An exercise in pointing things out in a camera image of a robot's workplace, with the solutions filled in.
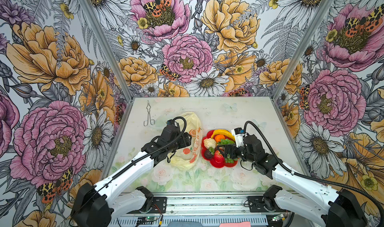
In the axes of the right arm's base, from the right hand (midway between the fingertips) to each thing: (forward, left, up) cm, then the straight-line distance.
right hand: (223, 151), depth 80 cm
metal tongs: (+29, +45, -12) cm, 55 cm away
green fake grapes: (+5, -3, 0) cm, 6 cm away
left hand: (+4, +20, +2) cm, 21 cm away
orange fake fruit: (+13, +1, -7) cm, 15 cm away
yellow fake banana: (+15, -2, -5) cm, 16 cm away
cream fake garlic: (+8, +7, -5) cm, 12 cm away
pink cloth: (-30, -6, -12) cm, 33 cm away
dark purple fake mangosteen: (+1, +8, -6) cm, 10 cm away
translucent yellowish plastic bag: (+3, +20, -12) cm, 24 cm away
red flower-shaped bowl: (-2, +2, -9) cm, 9 cm away
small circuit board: (-27, +38, -12) cm, 48 cm away
